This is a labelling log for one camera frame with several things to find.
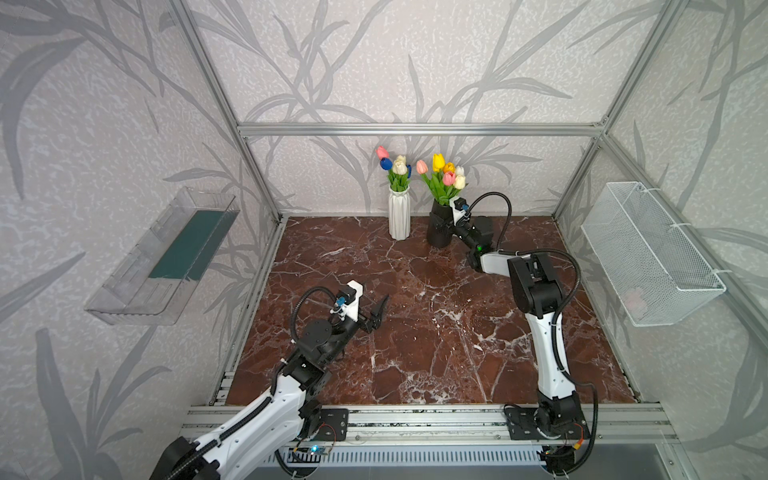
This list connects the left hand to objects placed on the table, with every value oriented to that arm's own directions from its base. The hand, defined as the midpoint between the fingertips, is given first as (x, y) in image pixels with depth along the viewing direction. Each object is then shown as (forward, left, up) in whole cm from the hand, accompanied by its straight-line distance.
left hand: (379, 281), depth 74 cm
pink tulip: (+41, +1, +9) cm, 42 cm away
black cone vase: (+29, -19, -5) cm, 35 cm away
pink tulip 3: (+28, -19, +9) cm, 35 cm away
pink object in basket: (-4, -63, -2) cm, 63 cm away
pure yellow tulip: (+33, -16, +12) cm, 38 cm away
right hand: (+37, -20, -7) cm, 43 cm away
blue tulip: (+35, 0, +9) cm, 36 cm away
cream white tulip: (+41, -5, +6) cm, 42 cm away
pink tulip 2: (+37, -11, +7) cm, 39 cm away
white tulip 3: (+37, -23, +6) cm, 44 cm away
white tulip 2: (+29, -22, +8) cm, 37 cm away
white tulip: (+33, -5, +10) cm, 35 cm away
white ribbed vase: (+33, -4, -10) cm, 34 cm away
